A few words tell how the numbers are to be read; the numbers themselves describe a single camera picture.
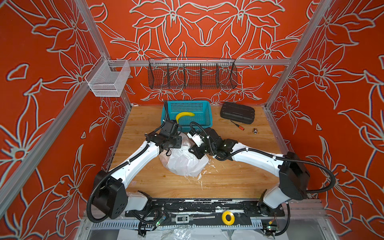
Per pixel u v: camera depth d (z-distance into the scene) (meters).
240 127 1.07
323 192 0.43
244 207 0.74
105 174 0.42
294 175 0.43
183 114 1.11
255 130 1.03
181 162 0.79
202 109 1.14
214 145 0.61
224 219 0.69
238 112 1.08
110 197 0.40
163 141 0.57
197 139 0.71
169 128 0.62
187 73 1.01
